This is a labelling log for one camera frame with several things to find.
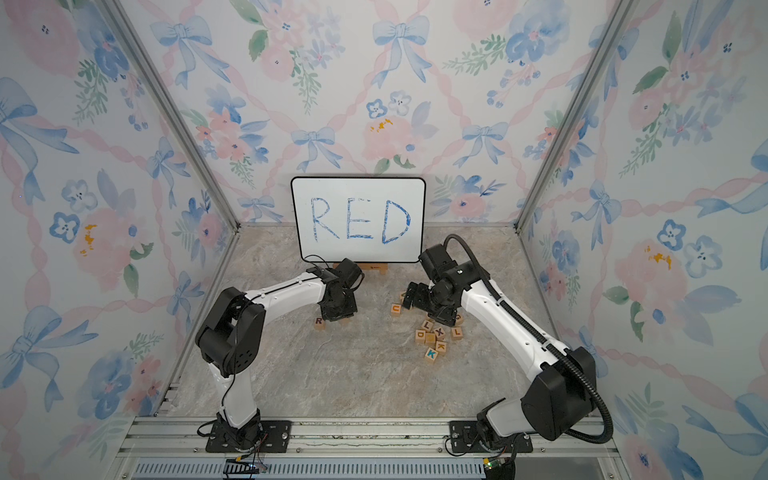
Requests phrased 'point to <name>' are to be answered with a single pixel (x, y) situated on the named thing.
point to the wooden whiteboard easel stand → (374, 266)
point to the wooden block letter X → (439, 333)
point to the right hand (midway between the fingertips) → (419, 308)
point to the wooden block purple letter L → (427, 325)
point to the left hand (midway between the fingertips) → (352, 312)
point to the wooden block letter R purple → (319, 323)
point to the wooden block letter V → (402, 295)
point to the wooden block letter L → (457, 333)
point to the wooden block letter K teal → (431, 354)
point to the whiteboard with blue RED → (372, 219)
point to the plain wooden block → (430, 340)
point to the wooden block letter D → (420, 336)
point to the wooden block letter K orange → (441, 347)
